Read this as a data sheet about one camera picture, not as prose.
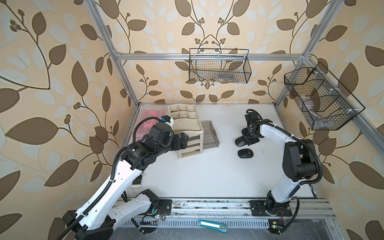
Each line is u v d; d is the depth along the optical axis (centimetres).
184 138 60
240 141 93
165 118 60
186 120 79
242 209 75
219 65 97
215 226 70
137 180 83
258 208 74
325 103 73
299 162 48
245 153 91
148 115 105
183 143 60
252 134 79
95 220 37
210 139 102
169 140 51
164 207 74
